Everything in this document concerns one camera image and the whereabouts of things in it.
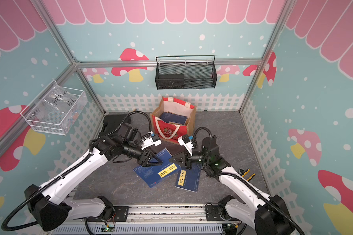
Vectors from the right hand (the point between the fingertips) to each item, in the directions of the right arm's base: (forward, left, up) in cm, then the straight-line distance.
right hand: (171, 159), depth 67 cm
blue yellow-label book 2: (-5, +8, -5) cm, 11 cm away
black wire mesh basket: (+55, -16, +9) cm, 58 cm away
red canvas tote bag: (+26, +2, -15) cm, 30 cm away
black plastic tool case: (+40, +46, -18) cm, 64 cm away
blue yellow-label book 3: (-1, -9, -24) cm, 26 cm away
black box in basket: (+46, +1, +11) cm, 47 cm away
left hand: (-1, +6, -1) cm, 6 cm away
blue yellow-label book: (+37, +1, -13) cm, 39 cm away
